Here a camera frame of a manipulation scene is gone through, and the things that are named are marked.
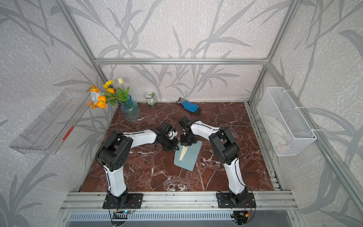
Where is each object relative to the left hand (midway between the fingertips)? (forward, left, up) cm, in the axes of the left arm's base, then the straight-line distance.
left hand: (179, 148), depth 93 cm
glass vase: (+25, +36, +10) cm, 45 cm away
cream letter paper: (-3, -3, -1) cm, 4 cm away
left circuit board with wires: (-33, +24, -1) cm, 41 cm away
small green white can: (+41, +25, +4) cm, 48 cm away
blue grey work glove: (+37, -7, +1) cm, 38 cm away
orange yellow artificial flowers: (+24, +44, +27) cm, 57 cm away
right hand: (+3, -3, -1) cm, 4 cm away
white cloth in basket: (-1, -56, +21) cm, 60 cm away
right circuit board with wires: (-37, -33, -2) cm, 50 cm away
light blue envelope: (-6, -8, 0) cm, 10 cm away
